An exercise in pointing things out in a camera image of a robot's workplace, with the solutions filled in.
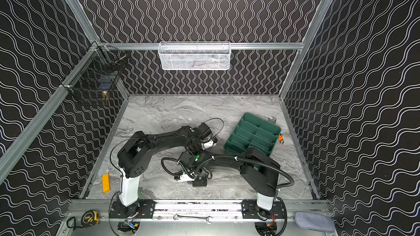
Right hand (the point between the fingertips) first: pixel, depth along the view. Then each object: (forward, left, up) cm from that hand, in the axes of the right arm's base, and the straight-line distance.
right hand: (200, 179), depth 84 cm
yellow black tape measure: (-19, +46, +6) cm, 50 cm away
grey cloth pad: (-17, -50, +1) cm, 53 cm away
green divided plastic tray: (+26, -29, +5) cm, 40 cm away
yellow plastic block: (-4, +47, +3) cm, 47 cm away
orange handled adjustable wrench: (+38, -45, 0) cm, 59 cm away
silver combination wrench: (-17, +9, +1) cm, 19 cm away
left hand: (+11, -3, +3) cm, 12 cm away
